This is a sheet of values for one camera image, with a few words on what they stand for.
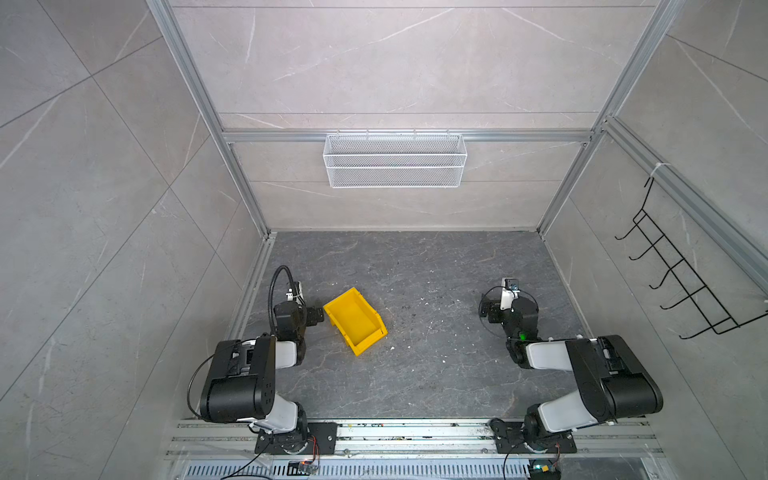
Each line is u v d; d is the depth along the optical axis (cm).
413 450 73
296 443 67
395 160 100
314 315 86
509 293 80
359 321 94
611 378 46
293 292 80
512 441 73
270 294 69
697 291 63
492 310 84
